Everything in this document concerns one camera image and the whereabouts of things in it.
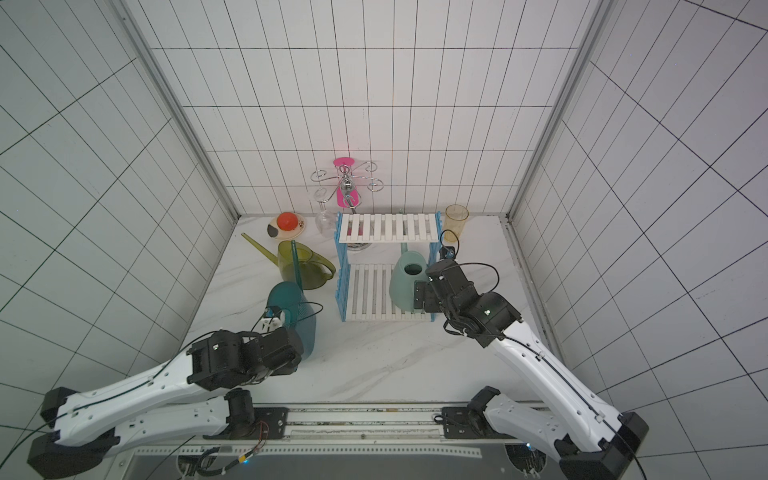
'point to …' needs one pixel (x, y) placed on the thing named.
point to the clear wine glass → (325, 221)
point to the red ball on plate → (287, 221)
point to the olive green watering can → (314, 270)
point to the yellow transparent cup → (455, 219)
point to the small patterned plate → (273, 229)
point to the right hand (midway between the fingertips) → (423, 288)
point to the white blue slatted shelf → (363, 290)
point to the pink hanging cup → (348, 194)
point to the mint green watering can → (408, 268)
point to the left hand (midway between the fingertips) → (280, 361)
